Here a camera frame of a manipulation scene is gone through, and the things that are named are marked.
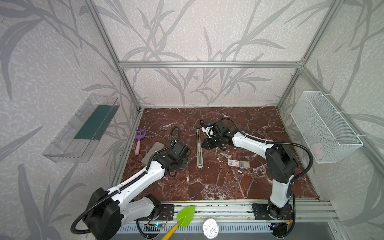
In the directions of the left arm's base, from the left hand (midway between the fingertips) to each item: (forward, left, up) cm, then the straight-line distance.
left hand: (186, 156), depth 83 cm
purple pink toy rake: (+20, +36, -12) cm, 43 cm away
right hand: (+10, -9, 0) cm, 14 cm away
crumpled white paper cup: (-32, -13, -3) cm, 35 cm away
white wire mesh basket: (-3, -62, +25) cm, 67 cm away
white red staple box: (0, -31, -8) cm, 32 cm away
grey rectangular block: (+10, +21, -8) cm, 25 cm away
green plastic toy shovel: (-28, 0, -9) cm, 30 cm away
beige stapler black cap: (+7, -7, -8) cm, 13 cm away
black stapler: (+29, -9, -8) cm, 32 cm away
